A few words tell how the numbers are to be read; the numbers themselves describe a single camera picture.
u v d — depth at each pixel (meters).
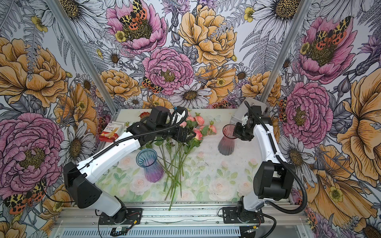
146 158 0.77
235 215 0.73
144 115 1.08
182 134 0.65
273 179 0.44
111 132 1.03
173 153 0.97
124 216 0.69
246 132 0.71
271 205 0.48
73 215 0.78
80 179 0.41
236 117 0.97
